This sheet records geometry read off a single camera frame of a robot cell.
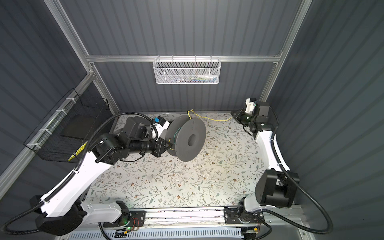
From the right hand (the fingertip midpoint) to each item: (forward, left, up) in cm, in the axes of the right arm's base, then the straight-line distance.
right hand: (232, 113), depth 80 cm
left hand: (-23, +30, +5) cm, 38 cm away
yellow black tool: (-23, +74, 0) cm, 78 cm away
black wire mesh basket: (-8, +87, 0) cm, 87 cm away
